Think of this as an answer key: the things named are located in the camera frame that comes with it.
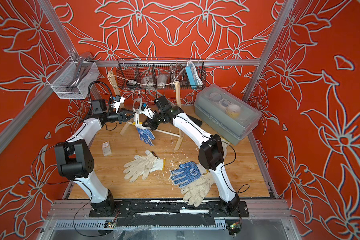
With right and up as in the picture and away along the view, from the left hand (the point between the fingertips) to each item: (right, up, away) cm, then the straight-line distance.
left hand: (135, 113), depth 83 cm
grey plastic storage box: (+55, -1, +5) cm, 55 cm away
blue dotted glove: (+6, -13, +2) cm, 14 cm away
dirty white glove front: (+33, -43, -6) cm, 55 cm away
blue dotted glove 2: (+29, -34, 0) cm, 45 cm away
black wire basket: (+13, +27, +15) cm, 34 cm away
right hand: (+3, -6, -3) cm, 7 cm away
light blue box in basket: (+35, +21, +7) cm, 41 cm away
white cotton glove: (+3, -32, +4) cm, 32 cm away
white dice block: (+5, +22, +11) cm, 25 cm away
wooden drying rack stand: (+26, -12, +11) cm, 31 cm away
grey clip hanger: (+3, +2, -10) cm, 10 cm away
